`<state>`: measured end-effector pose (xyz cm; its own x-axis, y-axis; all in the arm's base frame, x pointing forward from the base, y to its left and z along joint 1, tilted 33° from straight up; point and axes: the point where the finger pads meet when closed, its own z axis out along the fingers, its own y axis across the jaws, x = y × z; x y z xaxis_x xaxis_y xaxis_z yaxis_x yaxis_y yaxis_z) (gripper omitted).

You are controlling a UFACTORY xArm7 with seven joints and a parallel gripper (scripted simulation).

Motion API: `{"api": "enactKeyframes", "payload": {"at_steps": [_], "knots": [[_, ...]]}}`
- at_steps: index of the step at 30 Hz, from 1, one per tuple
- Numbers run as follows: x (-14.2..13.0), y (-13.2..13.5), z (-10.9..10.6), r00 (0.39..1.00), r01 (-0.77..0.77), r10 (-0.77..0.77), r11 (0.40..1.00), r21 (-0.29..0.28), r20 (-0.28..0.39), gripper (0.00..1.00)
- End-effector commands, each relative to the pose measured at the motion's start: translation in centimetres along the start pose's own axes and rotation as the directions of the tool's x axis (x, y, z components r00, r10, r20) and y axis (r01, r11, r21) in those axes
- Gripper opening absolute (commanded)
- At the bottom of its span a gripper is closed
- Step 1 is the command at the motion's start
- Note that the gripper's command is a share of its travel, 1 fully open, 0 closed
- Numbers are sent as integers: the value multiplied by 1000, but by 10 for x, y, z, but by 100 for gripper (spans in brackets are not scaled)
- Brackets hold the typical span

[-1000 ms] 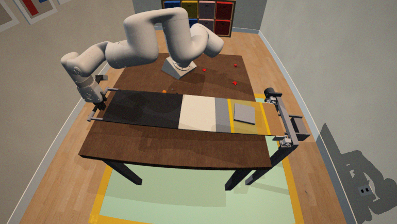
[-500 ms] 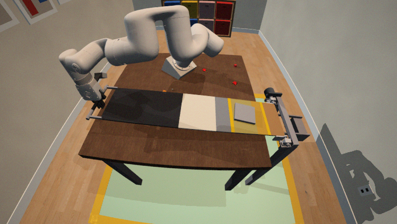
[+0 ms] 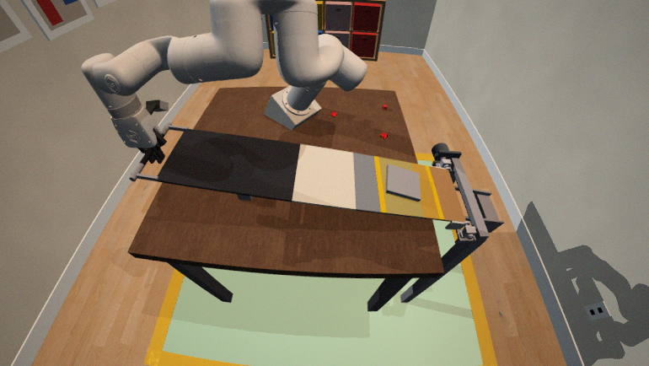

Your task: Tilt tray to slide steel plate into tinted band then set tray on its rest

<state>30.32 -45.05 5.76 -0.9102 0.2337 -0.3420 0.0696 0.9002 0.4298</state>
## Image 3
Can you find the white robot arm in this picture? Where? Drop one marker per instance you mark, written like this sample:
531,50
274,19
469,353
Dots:
233,50

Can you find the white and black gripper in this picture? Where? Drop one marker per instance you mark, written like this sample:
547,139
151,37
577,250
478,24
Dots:
139,130

